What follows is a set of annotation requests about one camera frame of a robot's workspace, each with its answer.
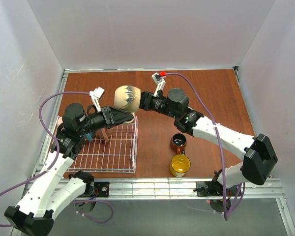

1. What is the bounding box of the white and pink mug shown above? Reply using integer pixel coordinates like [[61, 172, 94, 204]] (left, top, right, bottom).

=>
[[95, 128, 113, 142]]

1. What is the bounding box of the blue floral mug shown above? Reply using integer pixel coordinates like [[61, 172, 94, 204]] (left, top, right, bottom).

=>
[[84, 132, 94, 143]]

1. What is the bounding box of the beige ceramic mug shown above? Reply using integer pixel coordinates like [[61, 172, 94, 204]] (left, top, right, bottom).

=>
[[114, 85, 141, 123]]

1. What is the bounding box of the pink faceted mug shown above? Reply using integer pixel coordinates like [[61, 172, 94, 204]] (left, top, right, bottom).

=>
[[56, 116, 63, 129]]

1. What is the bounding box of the brown mug black interior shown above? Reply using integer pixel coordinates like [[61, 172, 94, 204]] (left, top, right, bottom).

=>
[[170, 133, 187, 154]]

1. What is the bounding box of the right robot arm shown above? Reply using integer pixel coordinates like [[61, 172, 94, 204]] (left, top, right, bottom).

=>
[[139, 88, 278, 193]]

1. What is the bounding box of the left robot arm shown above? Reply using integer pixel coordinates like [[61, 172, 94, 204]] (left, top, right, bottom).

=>
[[4, 103, 134, 236]]

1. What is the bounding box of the yellow enamel mug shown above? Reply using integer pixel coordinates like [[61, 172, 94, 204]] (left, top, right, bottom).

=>
[[170, 149, 191, 177]]

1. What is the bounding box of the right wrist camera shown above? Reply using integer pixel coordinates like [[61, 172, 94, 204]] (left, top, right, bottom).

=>
[[151, 71, 166, 97]]

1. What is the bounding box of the white wire dish rack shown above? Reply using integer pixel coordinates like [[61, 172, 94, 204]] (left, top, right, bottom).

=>
[[67, 118, 139, 174]]

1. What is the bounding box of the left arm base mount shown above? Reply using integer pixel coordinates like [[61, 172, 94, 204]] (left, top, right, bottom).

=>
[[88, 181, 110, 198]]

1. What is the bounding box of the aluminium frame rail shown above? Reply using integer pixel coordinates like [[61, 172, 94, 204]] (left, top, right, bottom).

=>
[[12, 66, 295, 236]]

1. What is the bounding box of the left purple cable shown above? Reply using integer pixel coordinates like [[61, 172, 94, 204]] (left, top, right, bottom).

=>
[[0, 91, 114, 227]]

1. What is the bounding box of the purple cable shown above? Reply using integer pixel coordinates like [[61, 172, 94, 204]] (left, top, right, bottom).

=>
[[166, 72, 245, 221], [0, 91, 114, 227]]

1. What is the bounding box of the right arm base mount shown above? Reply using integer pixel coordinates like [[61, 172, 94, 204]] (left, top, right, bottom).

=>
[[193, 181, 242, 198]]

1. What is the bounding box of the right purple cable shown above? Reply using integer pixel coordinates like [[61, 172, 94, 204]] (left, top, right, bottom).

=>
[[166, 72, 245, 221]]

